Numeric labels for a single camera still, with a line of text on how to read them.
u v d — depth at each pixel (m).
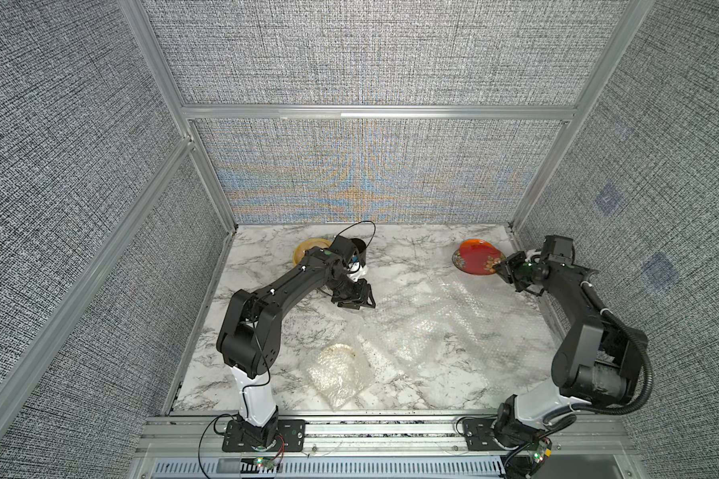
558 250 0.69
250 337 0.49
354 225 0.78
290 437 0.73
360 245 1.01
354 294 0.77
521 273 0.76
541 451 0.70
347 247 0.74
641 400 0.40
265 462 0.70
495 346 0.88
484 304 0.95
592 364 0.45
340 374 0.79
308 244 1.09
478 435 0.73
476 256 0.92
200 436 0.73
